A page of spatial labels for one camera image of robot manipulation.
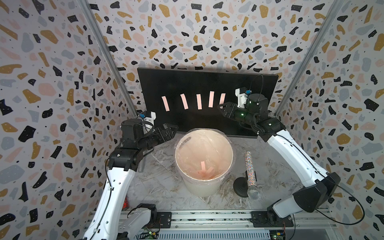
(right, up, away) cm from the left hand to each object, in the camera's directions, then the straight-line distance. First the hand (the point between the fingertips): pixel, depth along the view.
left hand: (173, 129), depth 66 cm
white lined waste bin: (+14, -17, +18) cm, 28 cm away
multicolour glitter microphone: (+34, -26, -4) cm, 43 cm away
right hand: (+21, +10, +3) cm, 24 cm away
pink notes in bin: (+15, -25, +15) cm, 33 cm away
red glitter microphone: (-27, -39, +12) cm, 49 cm away
